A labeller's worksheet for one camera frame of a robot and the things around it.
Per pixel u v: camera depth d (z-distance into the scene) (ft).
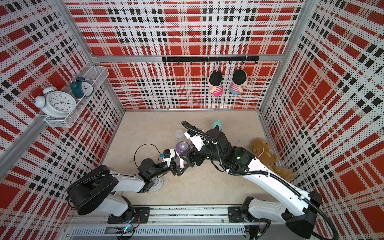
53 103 2.01
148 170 2.06
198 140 1.82
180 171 2.26
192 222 2.41
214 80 3.12
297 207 1.25
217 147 1.51
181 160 2.13
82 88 2.36
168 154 2.12
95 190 1.45
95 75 2.96
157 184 2.62
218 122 2.96
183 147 2.09
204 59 2.91
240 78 3.05
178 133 2.98
